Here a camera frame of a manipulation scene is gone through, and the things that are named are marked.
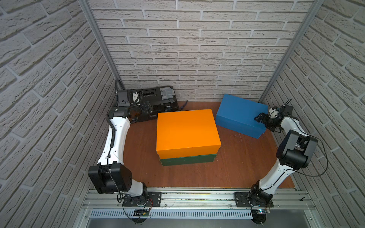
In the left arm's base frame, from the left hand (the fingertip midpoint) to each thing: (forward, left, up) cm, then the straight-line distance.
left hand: (149, 105), depth 79 cm
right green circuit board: (-48, -60, -28) cm, 82 cm away
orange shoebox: (-16, -21, -5) cm, 27 cm away
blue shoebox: (+6, -58, -15) cm, 60 cm away
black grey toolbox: (+17, -6, -11) cm, 21 cm away
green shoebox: (-23, -22, -22) cm, 39 cm away
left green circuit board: (-48, 0, -30) cm, 57 cm away
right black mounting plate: (-43, -51, -26) cm, 72 cm away
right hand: (+2, -74, -17) cm, 76 cm away
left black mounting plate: (-42, -1, -27) cm, 51 cm away
